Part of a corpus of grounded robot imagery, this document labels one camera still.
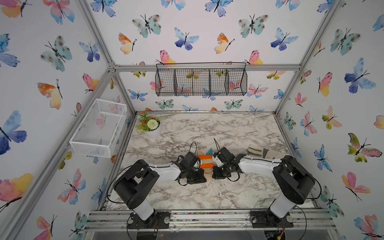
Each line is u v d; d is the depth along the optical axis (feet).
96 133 2.84
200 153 3.22
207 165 2.99
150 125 2.99
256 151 3.25
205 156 3.15
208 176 2.85
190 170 2.49
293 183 1.51
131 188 1.52
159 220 2.41
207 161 3.02
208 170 2.97
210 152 3.16
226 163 2.53
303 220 2.49
